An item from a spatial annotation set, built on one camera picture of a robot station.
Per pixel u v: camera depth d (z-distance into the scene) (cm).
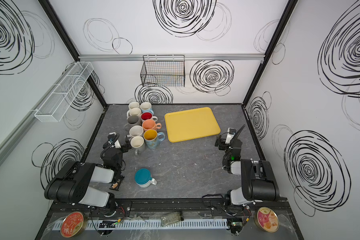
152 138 89
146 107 110
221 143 82
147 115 103
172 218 68
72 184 44
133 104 111
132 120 99
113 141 74
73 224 67
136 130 95
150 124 100
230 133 80
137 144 91
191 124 110
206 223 71
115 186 81
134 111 107
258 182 46
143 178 76
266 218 68
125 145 83
